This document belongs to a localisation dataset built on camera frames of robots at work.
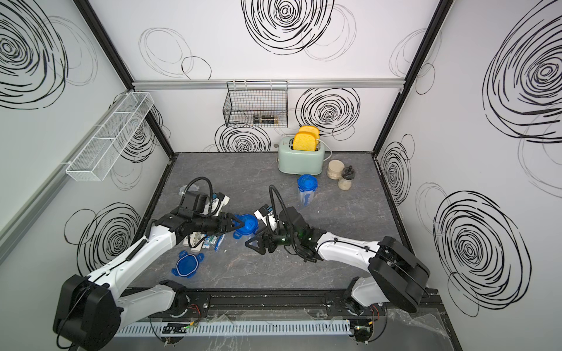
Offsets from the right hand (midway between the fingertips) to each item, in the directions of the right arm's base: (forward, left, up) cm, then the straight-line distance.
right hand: (250, 242), depth 74 cm
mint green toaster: (+43, -18, -6) cm, 47 cm away
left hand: (+6, +5, 0) cm, 8 cm away
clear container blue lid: (+27, -20, -1) cm, 34 cm away
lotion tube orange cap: (+1, +23, -12) cm, 26 cm away
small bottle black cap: (+34, -39, -5) cm, 52 cm away
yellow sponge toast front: (+45, -19, +6) cm, 50 cm away
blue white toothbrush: (+6, +15, -13) cm, 21 cm away
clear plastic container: (+9, +16, +19) cm, 27 cm away
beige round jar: (+43, -35, -9) cm, 56 cm away
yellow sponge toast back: (+52, -22, +7) cm, 57 cm away
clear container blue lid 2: (+5, +1, 0) cm, 5 cm away
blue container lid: (-5, +24, -11) cm, 27 cm away
